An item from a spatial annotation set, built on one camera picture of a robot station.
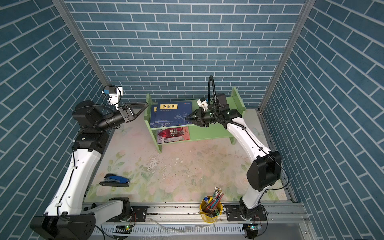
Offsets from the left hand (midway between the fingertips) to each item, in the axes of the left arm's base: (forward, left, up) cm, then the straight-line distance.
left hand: (146, 108), depth 59 cm
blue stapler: (-14, +26, -43) cm, 52 cm away
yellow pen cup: (-30, -27, -35) cm, 53 cm away
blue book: (+9, -8, -13) cm, 18 cm away
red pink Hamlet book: (+9, -5, -32) cm, 33 cm away
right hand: (+6, -15, -13) cm, 21 cm away
